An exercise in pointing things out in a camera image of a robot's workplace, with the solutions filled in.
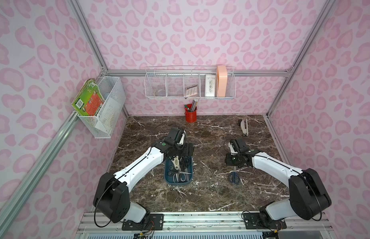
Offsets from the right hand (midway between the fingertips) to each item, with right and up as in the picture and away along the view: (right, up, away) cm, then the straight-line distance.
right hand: (226, 159), depth 90 cm
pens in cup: (-19, +35, +22) cm, 45 cm away
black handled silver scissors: (-33, -8, -2) cm, 34 cm away
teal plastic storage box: (-29, -6, -1) cm, 29 cm away
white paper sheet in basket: (-68, +30, -5) cm, 74 cm away
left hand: (-23, +8, -7) cm, 25 cm away
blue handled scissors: (+4, -9, -2) cm, 11 cm away
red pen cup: (-21, +27, +24) cm, 42 cm away
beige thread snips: (+18, +17, +17) cm, 30 cm away
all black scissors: (-25, -2, +1) cm, 25 cm away
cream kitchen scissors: (-30, -2, +2) cm, 31 cm away
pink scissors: (-30, -10, -4) cm, 32 cm away
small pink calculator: (-21, +43, +5) cm, 48 cm away
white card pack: (-9, +45, +3) cm, 46 cm away
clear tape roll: (-41, +41, +3) cm, 58 cm away
